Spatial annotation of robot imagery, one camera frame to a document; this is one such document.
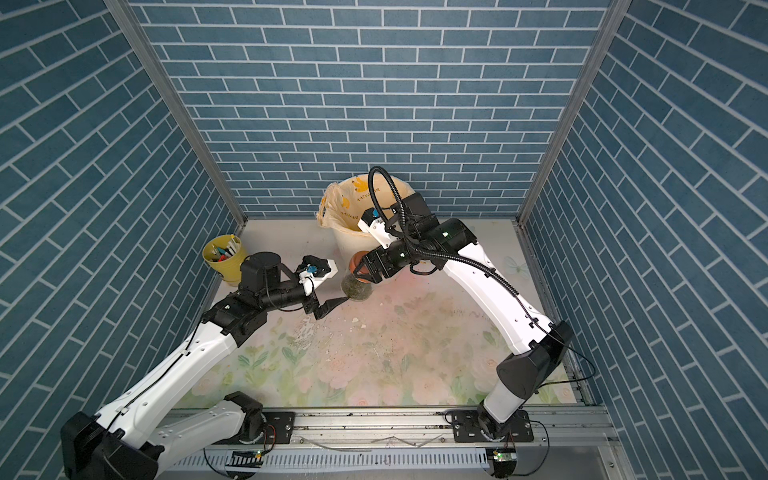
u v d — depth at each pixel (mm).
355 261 675
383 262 594
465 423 740
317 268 587
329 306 642
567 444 722
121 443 377
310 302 634
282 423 740
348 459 706
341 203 910
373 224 611
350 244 825
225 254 963
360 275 649
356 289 709
